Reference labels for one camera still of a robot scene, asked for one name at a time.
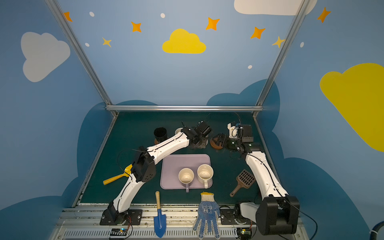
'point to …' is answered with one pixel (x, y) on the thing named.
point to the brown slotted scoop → (245, 179)
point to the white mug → (205, 174)
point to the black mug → (160, 134)
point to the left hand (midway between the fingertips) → (201, 141)
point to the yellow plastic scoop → (127, 173)
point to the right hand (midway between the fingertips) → (219, 139)
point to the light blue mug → (178, 130)
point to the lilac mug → (186, 176)
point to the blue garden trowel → (160, 220)
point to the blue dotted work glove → (208, 211)
